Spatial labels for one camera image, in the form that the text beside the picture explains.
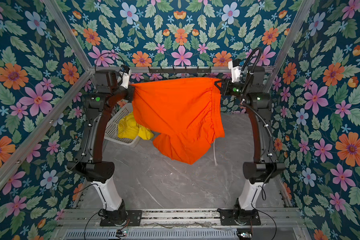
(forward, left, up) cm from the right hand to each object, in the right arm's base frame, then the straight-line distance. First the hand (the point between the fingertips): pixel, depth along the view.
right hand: (217, 79), depth 67 cm
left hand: (+3, +41, -1) cm, 42 cm away
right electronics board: (-54, -13, -50) cm, 75 cm away
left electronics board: (-53, +48, -51) cm, 87 cm away
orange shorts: (-5, +16, -18) cm, 24 cm away
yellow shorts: (+6, +57, -42) cm, 70 cm away
